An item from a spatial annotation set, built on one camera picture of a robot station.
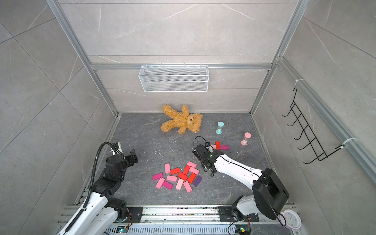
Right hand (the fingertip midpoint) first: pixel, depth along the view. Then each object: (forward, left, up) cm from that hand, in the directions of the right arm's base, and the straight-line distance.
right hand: (211, 162), depth 86 cm
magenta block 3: (-11, +26, -5) cm, 29 cm away
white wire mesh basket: (+52, +23, +25) cm, 62 cm away
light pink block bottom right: (-12, +15, -5) cm, 20 cm away
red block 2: (-2, +23, -5) cm, 23 cm away
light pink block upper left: (-1, +27, -4) cm, 27 cm away
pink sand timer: (+18, -25, +2) cm, 31 cm away
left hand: (+3, +48, +11) cm, 49 cm away
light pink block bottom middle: (-10, +19, -5) cm, 23 cm away
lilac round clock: (-29, -37, -4) cm, 47 cm away
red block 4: (-2, +16, -5) cm, 17 cm away
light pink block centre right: (-2, +11, -5) cm, 12 cm away
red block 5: (-7, +12, -6) cm, 15 cm away
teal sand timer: (+27, -9, +3) cm, 29 cm away
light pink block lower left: (-10, +31, -6) cm, 33 cm away
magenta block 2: (-6, +33, -6) cm, 34 cm away
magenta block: (+14, -11, -7) cm, 19 cm away
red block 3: (-6, +18, -5) cm, 19 cm away
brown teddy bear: (+32, +17, +2) cm, 37 cm away
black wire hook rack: (-7, -42, +26) cm, 50 cm away
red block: (+16, -7, -6) cm, 19 cm away
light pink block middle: (-7, +25, -5) cm, 27 cm away
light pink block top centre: (+2, +12, -5) cm, 13 cm away
